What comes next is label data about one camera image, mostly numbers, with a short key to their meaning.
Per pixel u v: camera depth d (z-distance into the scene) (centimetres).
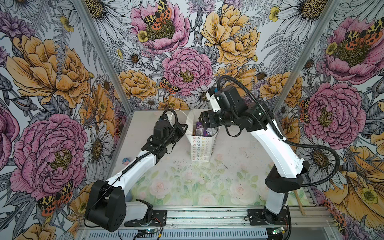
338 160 44
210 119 56
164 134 65
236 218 76
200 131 83
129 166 49
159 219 73
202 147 79
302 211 76
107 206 41
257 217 69
